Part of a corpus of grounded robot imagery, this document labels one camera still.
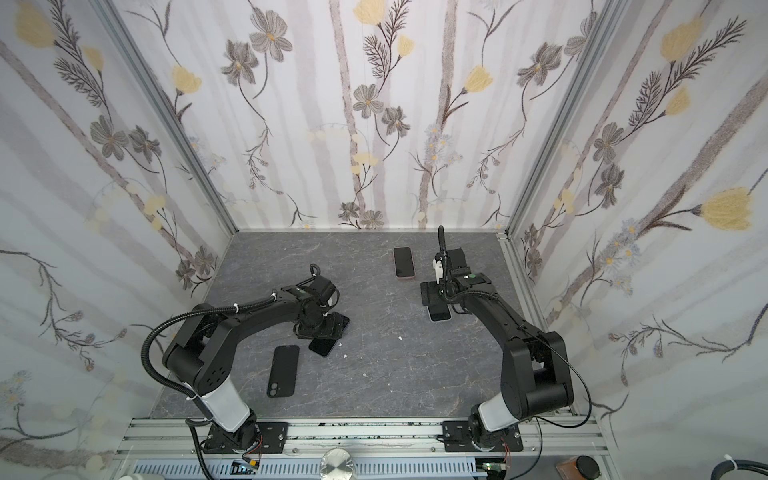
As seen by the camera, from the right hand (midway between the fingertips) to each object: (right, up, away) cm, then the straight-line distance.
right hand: (431, 286), depth 89 cm
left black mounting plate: (-42, -37, -15) cm, 58 cm away
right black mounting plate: (+4, -37, -16) cm, 40 cm away
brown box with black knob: (+28, -36, -26) cm, 53 cm away
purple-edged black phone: (-7, +7, +22) cm, 24 cm away
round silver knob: (-23, -33, -31) cm, 51 cm away
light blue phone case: (+4, -12, +7) cm, 14 cm away
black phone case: (-44, -25, -4) cm, 50 cm away
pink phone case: (-4, +10, +22) cm, 25 cm away
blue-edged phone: (-33, -18, -1) cm, 38 cm away
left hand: (-32, -14, +2) cm, 35 cm away
